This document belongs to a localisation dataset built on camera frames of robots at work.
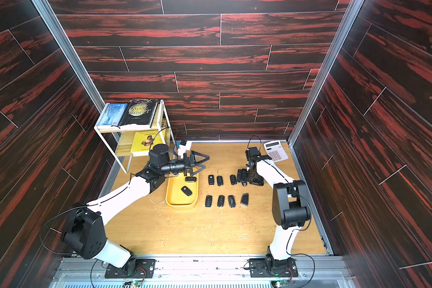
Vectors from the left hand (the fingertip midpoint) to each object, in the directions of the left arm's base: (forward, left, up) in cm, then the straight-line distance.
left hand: (207, 163), depth 72 cm
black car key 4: (-2, 0, -29) cm, 29 cm away
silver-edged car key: (-2, -12, -28) cm, 31 cm away
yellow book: (+24, +36, -10) cm, 44 cm away
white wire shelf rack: (+40, +63, -25) cm, 78 cm away
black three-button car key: (-2, -6, -28) cm, 29 cm away
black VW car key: (+3, +13, -27) cm, 31 cm away
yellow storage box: (-1, +18, -30) cm, 35 cm away
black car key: (+11, -1, -29) cm, 31 cm away
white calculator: (+33, -42, -27) cm, 60 cm away
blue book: (+26, +47, +5) cm, 54 cm away
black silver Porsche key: (+11, +11, -28) cm, 32 cm away
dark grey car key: (-1, -19, -29) cm, 35 cm away
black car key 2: (+9, -6, -28) cm, 30 cm away
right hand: (+8, -22, -24) cm, 34 cm away
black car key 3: (+11, -13, -28) cm, 33 cm away
